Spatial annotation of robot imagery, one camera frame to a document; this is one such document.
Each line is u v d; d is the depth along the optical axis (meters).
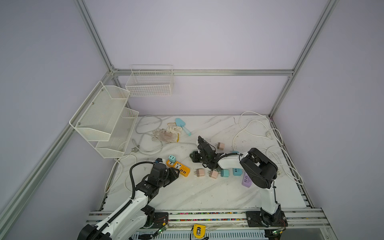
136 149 0.96
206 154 0.75
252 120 1.18
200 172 0.88
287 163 0.97
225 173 0.88
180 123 1.15
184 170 0.88
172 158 0.88
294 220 0.75
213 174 0.88
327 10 0.69
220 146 1.01
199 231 0.70
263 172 0.53
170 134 1.07
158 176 0.64
